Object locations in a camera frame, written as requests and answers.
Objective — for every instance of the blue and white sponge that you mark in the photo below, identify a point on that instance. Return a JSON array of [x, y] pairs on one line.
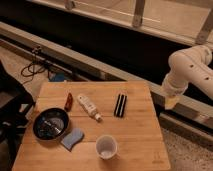
[[75, 136]]

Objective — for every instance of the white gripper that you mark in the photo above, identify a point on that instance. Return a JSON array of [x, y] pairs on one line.
[[171, 101]]

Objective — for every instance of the blue object on floor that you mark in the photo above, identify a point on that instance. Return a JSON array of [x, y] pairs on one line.
[[59, 77]]

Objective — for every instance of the black round pan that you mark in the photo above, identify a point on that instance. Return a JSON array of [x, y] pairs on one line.
[[50, 124]]

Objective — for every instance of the white plastic bottle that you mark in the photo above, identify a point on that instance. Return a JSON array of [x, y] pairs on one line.
[[89, 107]]

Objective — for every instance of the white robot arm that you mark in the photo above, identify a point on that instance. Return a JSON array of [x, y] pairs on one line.
[[188, 66]]

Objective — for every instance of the white paper cup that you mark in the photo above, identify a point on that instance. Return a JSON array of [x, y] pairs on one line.
[[106, 147]]

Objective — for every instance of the black chair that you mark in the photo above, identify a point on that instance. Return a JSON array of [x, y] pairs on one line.
[[15, 103]]

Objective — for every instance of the wooden cutting board table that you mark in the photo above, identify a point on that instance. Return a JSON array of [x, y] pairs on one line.
[[138, 134]]

